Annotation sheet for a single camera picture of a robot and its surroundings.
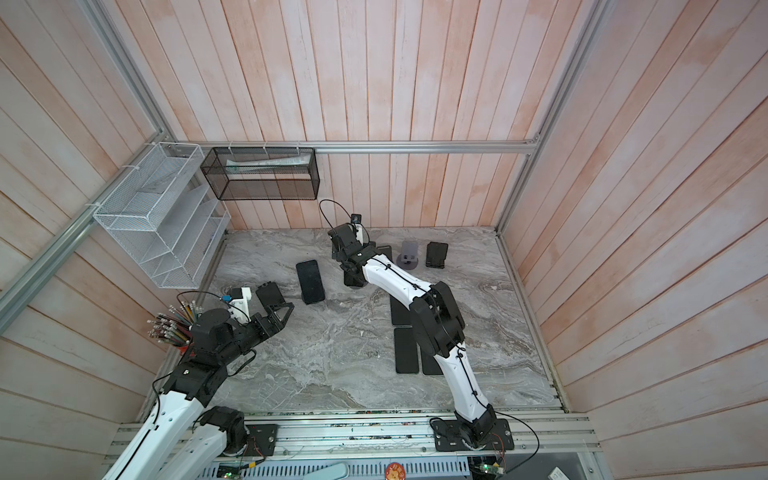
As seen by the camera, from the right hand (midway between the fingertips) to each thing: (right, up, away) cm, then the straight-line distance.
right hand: (349, 244), depth 97 cm
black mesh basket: (-33, +26, +9) cm, 43 cm away
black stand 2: (-25, -16, -4) cm, 30 cm away
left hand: (-14, -19, -20) cm, 32 cm away
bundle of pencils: (-43, -22, -22) cm, 53 cm away
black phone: (+18, -33, -9) cm, 39 cm away
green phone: (+4, -9, -26) cm, 28 cm away
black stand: (+31, -3, +12) cm, 33 cm away
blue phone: (-13, -12, -2) cm, 18 cm away
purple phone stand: (+20, -5, +7) cm, 22 cm away
